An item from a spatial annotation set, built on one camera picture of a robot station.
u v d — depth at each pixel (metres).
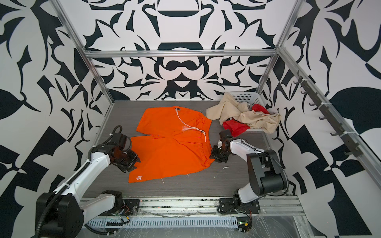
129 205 0.75
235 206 0.67
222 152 0.78
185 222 0.71
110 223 0.73
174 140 0.97
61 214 0.39
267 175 0.46
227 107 1.02
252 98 1.15
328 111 0.55
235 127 0.87
